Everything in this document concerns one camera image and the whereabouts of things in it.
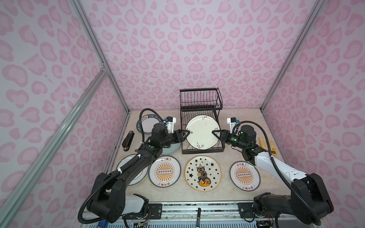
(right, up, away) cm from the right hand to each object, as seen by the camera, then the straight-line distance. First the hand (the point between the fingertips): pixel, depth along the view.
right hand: (214, 131), depth 77 cm
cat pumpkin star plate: (-5, -26, +8) cm, 28 cm away
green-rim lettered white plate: (-45, +5, +36) cm, 58 cm away
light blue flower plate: (-23, -13, +17) cm, 32 cm away
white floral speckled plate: (-7, -3, +2) cm, 8 cm away
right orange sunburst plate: (+20, -27, +8) cm, 34 cm away
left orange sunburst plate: (-28, -25, +9) cm, 38 cm away
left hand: (-14, 0, +1) cm, 14 cm away
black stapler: (-57, -8, +24) cm, 62 cm away
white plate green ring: (-43, -28, +6) cm, 52 cm away
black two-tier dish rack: (-6, +22, +44) cm, 49 cm away
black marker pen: (-9, -43, -6) cm, 44 cm away
